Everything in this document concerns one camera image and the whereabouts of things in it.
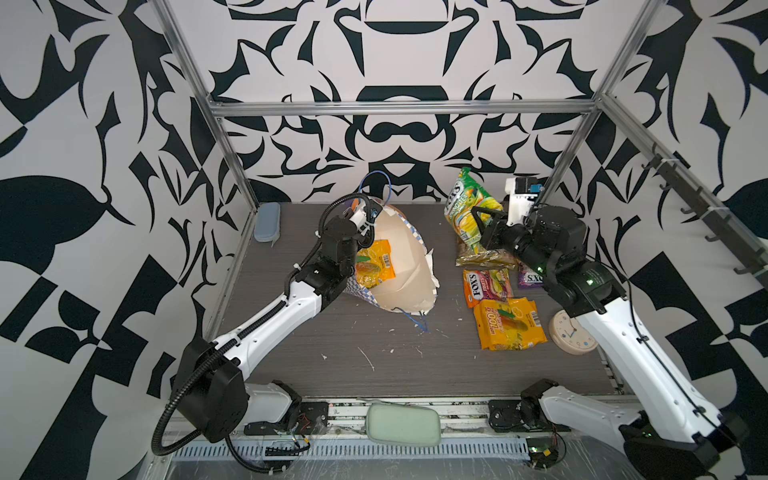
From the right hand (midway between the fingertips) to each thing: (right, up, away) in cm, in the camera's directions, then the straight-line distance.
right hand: (477, 206), depth 64 cm
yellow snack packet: (-23, -15, +30) cm, 41 cm away
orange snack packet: (+13, -22, +31) cm, 40 cm away
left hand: (-31, +1, +12) cm, 33 cm away
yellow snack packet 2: (+16, -31, +20) cm, 40 cm away
